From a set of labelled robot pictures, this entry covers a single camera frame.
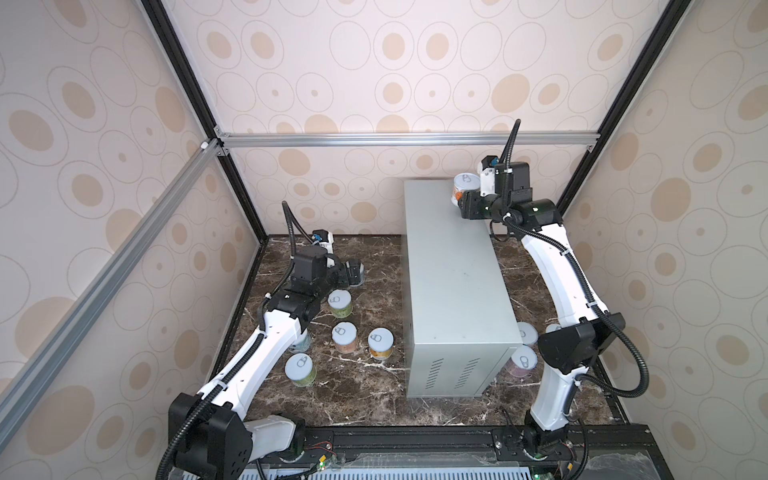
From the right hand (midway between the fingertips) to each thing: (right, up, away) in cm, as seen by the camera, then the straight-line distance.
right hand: (470, 197), depth 79 cm
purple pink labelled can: (+15, -45, +2) cm, 47 cm away
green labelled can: (-37, -30, +16) cm, 50 cm away
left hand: (-31, -16, -1) cm, 35 cm away
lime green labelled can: (-46, -46, +2) cm, 65 cm away
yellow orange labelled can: (-24, -40, +6) cm, 47 cm away
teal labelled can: (-47, -42, +8) cm, 63 cm away
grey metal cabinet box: (-6, -27, -19) cm, 33 cm away
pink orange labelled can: (-35, -39, +8) cm, 53 cm away
